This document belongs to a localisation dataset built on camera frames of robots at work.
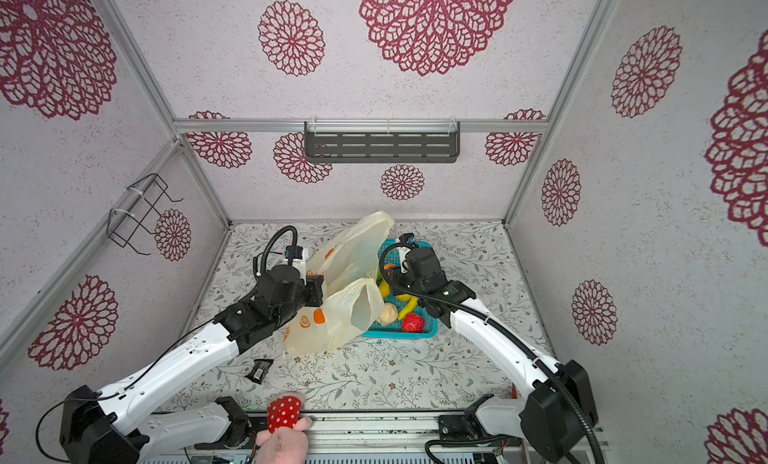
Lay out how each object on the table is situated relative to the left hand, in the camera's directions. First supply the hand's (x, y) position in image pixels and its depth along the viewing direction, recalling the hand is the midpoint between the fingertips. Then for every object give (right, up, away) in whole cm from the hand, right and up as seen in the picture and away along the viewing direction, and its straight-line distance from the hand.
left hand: (322, 282), depth 78 cm
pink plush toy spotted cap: (-6, -34, -11) cm, 36 cm away
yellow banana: (+26, -8, +17) cm, 31 cm away
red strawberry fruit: (+25, -13, +9) cm, 30 cm away
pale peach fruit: (+18, -11, +10) cm, 23 cm away
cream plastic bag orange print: (+9, -3, -10) cm, 14 cm away
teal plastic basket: (+24, -8, +18) cm, 31 cm away
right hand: (+18, +4, +2) cm, 19 cm away
